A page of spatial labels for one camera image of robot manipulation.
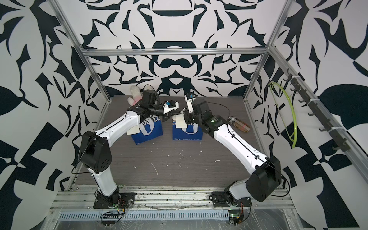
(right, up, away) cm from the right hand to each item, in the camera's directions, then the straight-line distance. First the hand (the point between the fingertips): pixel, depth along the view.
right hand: (186, 108), depth 78 cm
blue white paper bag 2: (+4, -14, +9) cm, 17 cm away
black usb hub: (-38, -54, -6) cm, 66 cm away
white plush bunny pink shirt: (-38, +11, +32) cm, 51 cm away
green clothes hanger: (+51, -4, 0) cm, 51 cm away
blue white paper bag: (-22, -12, +9) cm, 26 cm away
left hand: (-4, 0, +4) cm, 6 cm away
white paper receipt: (-4, -8, +7) cm, 11 cm away
